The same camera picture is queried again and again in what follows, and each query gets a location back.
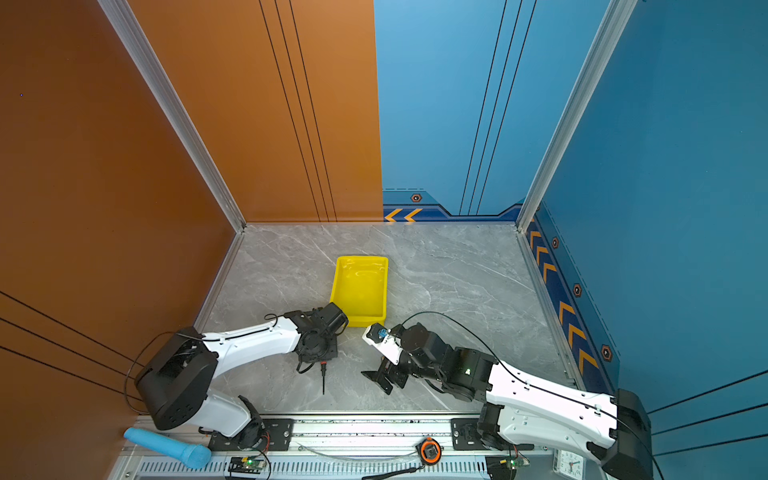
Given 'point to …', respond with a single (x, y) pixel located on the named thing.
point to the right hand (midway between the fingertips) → (372, 355)
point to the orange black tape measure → (430, 451)
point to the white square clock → (571, 465)
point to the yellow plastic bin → (360, 287)
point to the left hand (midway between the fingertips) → (332, 352)
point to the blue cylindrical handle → (194, 456)
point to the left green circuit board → (245, 464)
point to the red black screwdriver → (323, 371)
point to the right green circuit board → (515, 462)
